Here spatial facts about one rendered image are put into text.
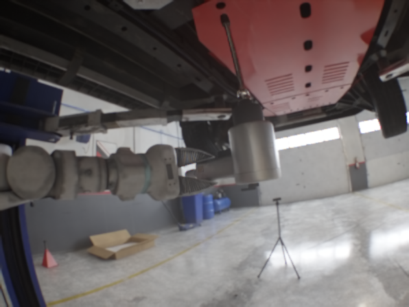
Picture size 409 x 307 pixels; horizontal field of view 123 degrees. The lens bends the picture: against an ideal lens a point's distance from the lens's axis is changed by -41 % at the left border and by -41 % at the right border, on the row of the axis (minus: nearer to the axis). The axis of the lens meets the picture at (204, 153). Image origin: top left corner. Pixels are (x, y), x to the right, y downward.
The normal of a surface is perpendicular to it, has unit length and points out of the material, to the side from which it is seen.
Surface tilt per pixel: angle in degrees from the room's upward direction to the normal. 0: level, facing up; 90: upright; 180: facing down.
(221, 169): 92
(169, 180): 91
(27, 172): 91
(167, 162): 91
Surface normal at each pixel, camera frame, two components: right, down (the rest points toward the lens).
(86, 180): 0.70, 0.20
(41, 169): 0.79, -0.22
